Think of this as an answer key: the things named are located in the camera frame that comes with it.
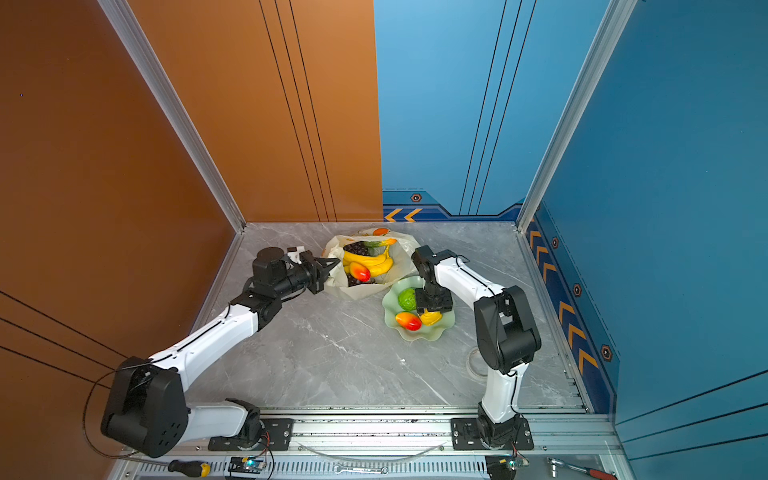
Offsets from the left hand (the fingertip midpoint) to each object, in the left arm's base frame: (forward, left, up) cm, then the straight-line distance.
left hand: (342, 256), depth 78 cm
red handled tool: (-44, -62, -24) cm, 80 cm away
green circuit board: (-43, +24, -29) cm, 57 cm away
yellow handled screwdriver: (-44, +32, -23) cm, 59 cm away
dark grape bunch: (+20, -1, -20) cm, 28 cm away
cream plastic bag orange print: (+10, -16, -10) cm, 21 cm away
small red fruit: (-7, -18, -21) cm, 29 cm away
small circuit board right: (-42, -42, -25) cm, 65 cm away
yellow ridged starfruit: (-7, -25, -21) cm, 33 cm away
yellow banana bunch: (+13, -8, -21) cm, 26 cm away
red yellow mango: (+8, -2, -18) cm, 20 cm away
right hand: (-4, -24, -21) cm, 32 cm away
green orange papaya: (+21, -9, -18) cm, 29 cm away
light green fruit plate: (-10, -23, -23) cm, 35 cm away
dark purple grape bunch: (+5, 0, -19) cm, 20 cm away
